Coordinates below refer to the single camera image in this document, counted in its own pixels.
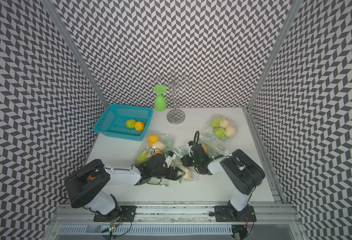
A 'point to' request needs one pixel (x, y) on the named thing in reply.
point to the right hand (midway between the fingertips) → (181, 162)
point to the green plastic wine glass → (160, 102)
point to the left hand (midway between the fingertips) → (180, 175)
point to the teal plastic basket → (113, 119)
